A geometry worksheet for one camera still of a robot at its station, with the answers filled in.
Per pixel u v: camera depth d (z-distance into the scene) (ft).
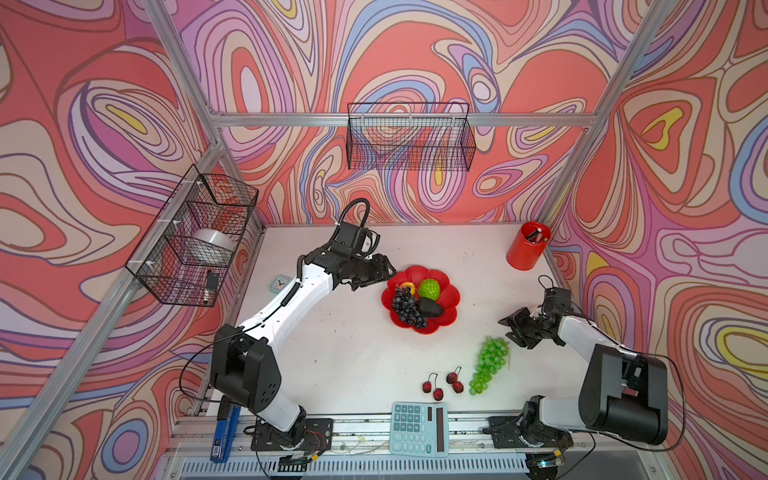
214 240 2.39
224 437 2.34
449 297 3.11
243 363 1.40
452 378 2.67
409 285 3.12
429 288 3.07
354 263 2.22
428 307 2.98
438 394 2.57
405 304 2.97
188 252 2.37
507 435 2.40
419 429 2.39
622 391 3.16
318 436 2.40
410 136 3.15
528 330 2.69
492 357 2.70
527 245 3.20
